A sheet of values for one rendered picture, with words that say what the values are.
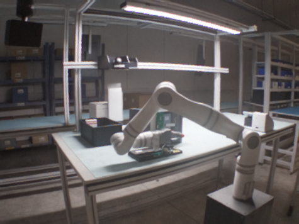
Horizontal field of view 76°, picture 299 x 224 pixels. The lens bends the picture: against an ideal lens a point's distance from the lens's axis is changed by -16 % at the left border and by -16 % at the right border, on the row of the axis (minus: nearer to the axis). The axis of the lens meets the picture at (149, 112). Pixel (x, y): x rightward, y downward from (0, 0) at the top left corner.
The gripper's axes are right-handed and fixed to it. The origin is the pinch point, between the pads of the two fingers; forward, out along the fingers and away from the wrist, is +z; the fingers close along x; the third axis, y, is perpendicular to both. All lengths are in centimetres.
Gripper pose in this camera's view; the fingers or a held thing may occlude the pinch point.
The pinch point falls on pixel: (180, 134)
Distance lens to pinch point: 122.2
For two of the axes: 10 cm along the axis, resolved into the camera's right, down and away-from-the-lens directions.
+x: 0.0, 9.9, 1.5
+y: -5.7, -1.2, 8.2
